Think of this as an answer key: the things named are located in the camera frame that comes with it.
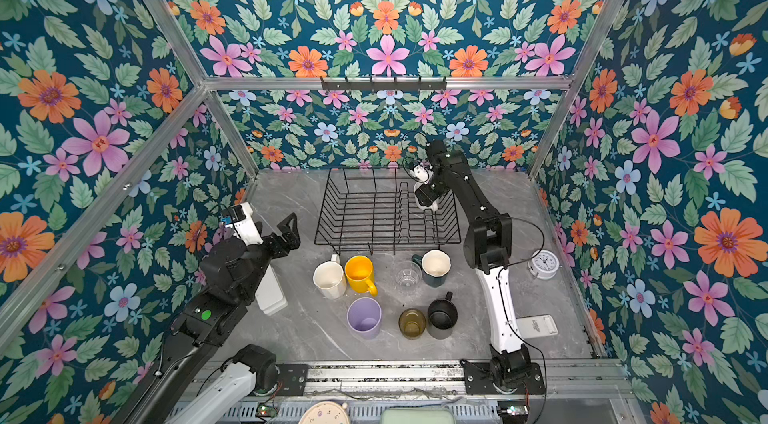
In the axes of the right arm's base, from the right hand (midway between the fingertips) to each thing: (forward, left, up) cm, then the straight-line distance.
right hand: (433, 190), depth 101 cm
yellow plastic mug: (-26, +24, -8) cm, 36 cm away
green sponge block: (-62, +7, -8) cm, 63 cm away
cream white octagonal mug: (-29, +32, -7) cm, 44 cm away
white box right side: (-42, -26, -10) cm, 50 cm away
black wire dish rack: (0, +20, -8) cm, 22 cm away
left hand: (-26, +37, +22) cm, 51 cm away
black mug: (-39, -1, -10) cm, 41 cm away
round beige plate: (-61, +28, -8) cm, 68 cm away
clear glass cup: (-27, +9, -10) cm, 31 cm away
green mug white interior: (-26, +1, -5) cm, 26 cm away
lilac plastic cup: (-39, +21, -9) cm, 45 cm away
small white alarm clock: (-25, -34, -8) cm, 42 cm away
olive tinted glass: (-40, +8, -11) cm, 43 cm away
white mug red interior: (-9, +1, +2) cm, 9 cm away
